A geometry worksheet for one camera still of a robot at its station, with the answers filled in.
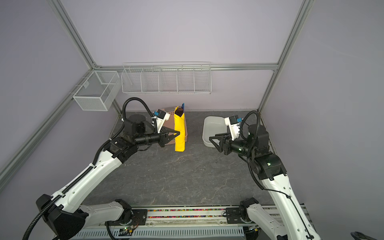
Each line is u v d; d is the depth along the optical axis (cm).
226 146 54
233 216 74
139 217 74
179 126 66
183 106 65
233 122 54
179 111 62
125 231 72
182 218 75
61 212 37
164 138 59
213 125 109
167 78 99
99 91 96
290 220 38
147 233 71
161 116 58
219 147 56
